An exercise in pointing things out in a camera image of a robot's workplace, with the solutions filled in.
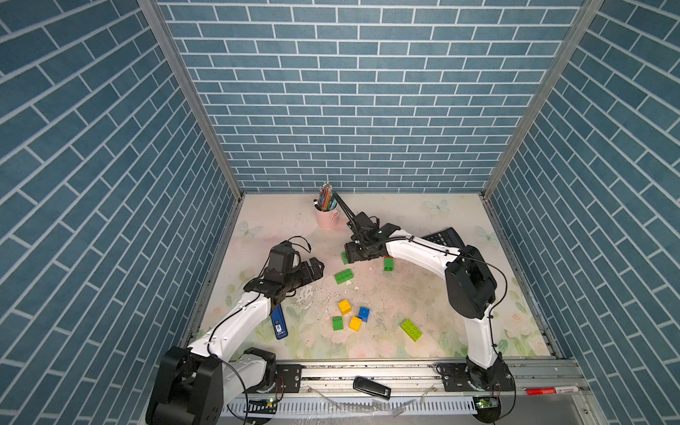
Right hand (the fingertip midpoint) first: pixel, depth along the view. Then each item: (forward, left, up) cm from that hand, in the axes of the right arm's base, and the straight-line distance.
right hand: (354, 254), depth 93 cm
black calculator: (+15, -36, -5) cm, 40 cm away
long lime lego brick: (-22, -20, -6) cm, 30 cm away
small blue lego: (-19, -5, -4) cm, 20 cm away
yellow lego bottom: (-22, -2, -5) cm, 23 cm away
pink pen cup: (+15, +12, +1) cm, 19 cm away
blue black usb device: (-24, +21, -3) cm, 32 cm away
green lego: (0, -13, -5) cm, 14 cm away
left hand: (-9, +10, +3) cm, 14 cm away
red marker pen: (-36, -52, -7) cm, 64 cm away
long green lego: (-6, +3, -6) cm, 9 cm away
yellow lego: (-18, +2, -4) cm, 18 cm away
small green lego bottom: (-23, +4, -5) cm, 23 cm away
